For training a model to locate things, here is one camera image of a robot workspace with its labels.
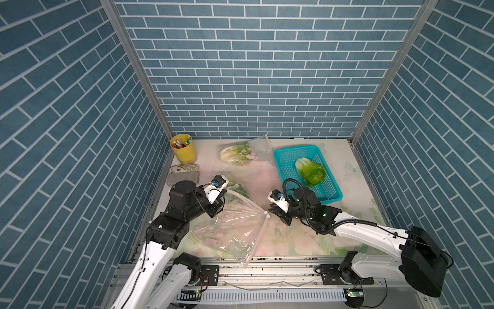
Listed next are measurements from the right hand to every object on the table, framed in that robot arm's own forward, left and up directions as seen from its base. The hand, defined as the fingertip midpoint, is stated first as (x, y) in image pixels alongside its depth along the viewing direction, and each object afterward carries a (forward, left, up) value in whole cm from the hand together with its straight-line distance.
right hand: (273, 207), depth 80 cm
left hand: (-1, +17, +13) cm, 22 cm away
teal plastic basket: (+15, -27, -8) cm, 32 cm away
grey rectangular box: (+17, +51, -8) cm, 54 cm away
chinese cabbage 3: (+31, +19, -2) cm, 37 cm away
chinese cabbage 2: (+7, +16, +2) cm, 17 cm away
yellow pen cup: (+33, +50, -1) cm, 60 cm away
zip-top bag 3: (+35, +10, -4) cm, 36 cm away
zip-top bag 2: (-1, +11, +3) cm, 11 cm away
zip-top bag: (-14, +12, -7) cm, 20 cm away
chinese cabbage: (+20, -19, -2) cm, 28 cm away
